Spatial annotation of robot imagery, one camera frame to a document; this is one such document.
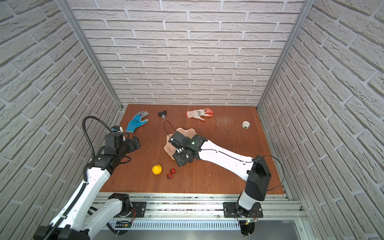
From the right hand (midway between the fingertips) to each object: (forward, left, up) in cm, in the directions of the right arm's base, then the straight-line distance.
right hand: (184, 158), depth 76 cm
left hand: (+11, +28, +5) cm, 30 cm away
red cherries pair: (-1, +8, -13) cm, 15 cm away
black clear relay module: (+44, +18, -12) cm, 49 cm away
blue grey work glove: (+38, +37, -12) cm, 55 cm away
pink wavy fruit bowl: (+12, +10, -11) cm, 19 cm away
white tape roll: (+30, -45, -13) cm, 55 cm away
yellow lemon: (-1, +16, -10) cm, 19 cm away
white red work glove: (+43, -10, -13) cm, 46 cm away
